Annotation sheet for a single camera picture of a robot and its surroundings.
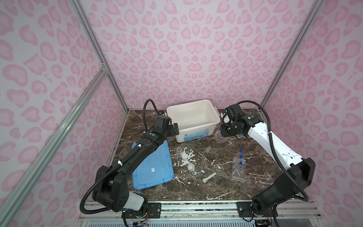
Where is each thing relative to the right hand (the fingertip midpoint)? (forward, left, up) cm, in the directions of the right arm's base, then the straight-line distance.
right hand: (223, 130), depth 80 cm
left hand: (+5, +30, -1) cm, 30 cm away
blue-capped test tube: (-6, -14, -22) cm, 27 cm away
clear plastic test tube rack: (-17, -9, -13) cm, 23 cm away
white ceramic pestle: (-21, +10, -20) cm, 31 cm away
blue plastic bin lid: (-15, +39, -21) cm, 47 cm away
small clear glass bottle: (-2, +26, -21) cm, 34 cm away
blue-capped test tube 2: (0, -16, -24) cm, 29 cm away
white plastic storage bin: (+24, +15, -20) cm, 35 cm away
